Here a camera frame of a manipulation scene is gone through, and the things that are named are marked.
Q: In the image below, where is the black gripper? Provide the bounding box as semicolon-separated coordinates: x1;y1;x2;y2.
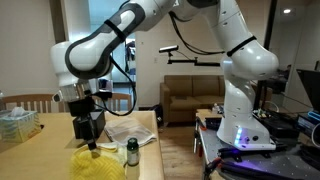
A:
68;98;99;153

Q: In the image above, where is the yellow knitted towel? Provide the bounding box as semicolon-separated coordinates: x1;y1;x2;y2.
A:
69;141;128;180

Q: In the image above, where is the black square box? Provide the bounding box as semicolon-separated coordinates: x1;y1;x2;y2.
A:
72;109;107;140

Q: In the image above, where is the beige folded towel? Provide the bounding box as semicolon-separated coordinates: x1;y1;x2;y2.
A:
103;117;157;148

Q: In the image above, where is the black electronics box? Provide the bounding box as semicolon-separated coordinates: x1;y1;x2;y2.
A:
258;109;301;140

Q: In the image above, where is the black controller box blue light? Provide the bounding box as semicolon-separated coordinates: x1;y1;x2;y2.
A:
296;110;320;138

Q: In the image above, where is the green capped small bottle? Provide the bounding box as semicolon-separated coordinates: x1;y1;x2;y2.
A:
126;137;140;167

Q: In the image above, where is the wooden slatted chair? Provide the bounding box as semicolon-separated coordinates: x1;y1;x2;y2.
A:
0;93;66;114
93;92;133;113

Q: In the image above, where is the black bag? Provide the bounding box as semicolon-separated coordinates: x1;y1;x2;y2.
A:
151;103;164;128

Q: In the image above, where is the brown sofa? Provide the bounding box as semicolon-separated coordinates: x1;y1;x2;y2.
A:
159;74;231;124

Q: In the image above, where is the black computer monitor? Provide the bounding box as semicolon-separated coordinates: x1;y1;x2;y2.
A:
296;68;320;113

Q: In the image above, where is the round ceiling light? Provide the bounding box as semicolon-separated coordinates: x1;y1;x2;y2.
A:
279;6;295;16

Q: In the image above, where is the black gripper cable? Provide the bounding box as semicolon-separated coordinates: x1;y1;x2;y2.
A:
96;56;138;117

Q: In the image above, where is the grey stereo camera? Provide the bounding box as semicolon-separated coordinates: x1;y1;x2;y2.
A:
158;44;180;55

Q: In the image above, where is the red handled black clamp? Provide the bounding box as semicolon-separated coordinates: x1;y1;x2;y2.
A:
203;157;234;178

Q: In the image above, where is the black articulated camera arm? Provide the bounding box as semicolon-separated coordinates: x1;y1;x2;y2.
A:
167;52;225;68

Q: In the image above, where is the grey perforated base plate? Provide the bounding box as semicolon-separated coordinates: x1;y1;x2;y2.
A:
195;118;320;180

